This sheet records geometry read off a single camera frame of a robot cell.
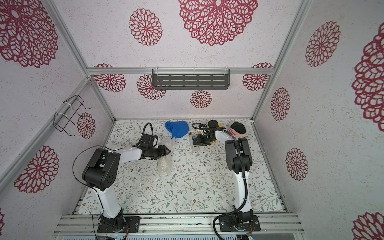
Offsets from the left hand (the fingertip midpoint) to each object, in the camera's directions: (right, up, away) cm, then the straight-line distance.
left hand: (168, 153), depth 98 cm
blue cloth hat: (+5, +16, +12) cm, 21 cm away
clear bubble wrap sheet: (-1, -6, -9) cm, 11 cm away
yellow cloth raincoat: (+32, +18, -11) cm, 38 cm away
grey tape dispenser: (+16, +9, +5) cm, 19 cm away
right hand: (+17, +7, +3) cm, 19 cm away
